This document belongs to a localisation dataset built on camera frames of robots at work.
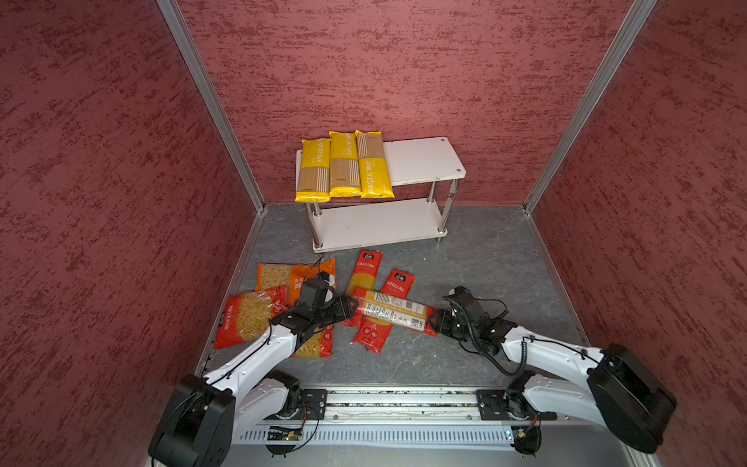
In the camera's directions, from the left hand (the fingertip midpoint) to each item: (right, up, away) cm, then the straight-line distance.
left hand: (351, 311), depth 85 cm
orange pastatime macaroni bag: (-20, +10, +6) cm, 23 cm away
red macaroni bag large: (-9, -8, -5) cm, 13 cm away
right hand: (+24, -5, 0) cm, 25 cm away
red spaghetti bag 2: (+6, -6, -2) cm, 9 cm away
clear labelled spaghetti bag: (+13, 0, +2) cm, 13 cm away
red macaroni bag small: (-31, -1, 0) cm, 31 cm away
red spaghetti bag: (+3, +8, +11) cm, 14 cm away
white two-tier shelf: (-2, +28, +23) cm, 36 cm away
